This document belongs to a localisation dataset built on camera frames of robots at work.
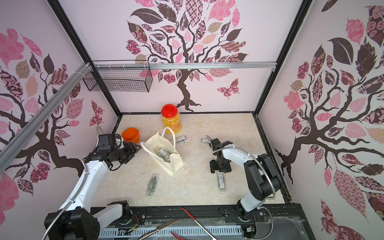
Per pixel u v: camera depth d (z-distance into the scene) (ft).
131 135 3.45
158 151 3.02
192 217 2.36
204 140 3.32
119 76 3.11
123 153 2.30
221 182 2.73
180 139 3.33
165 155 2.95
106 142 2.00
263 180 1.48
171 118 3.28
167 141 2.90
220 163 2.48
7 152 1.62
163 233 2.29
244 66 5.61
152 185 2.72
